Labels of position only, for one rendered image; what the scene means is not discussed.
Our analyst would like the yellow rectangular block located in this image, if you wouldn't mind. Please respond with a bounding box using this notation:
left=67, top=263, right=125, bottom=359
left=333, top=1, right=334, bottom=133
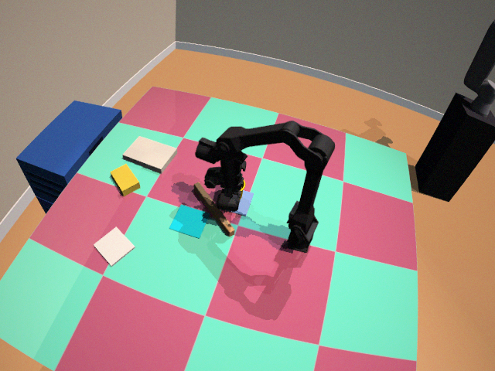
left=111, top=164, right=141, bottom=197

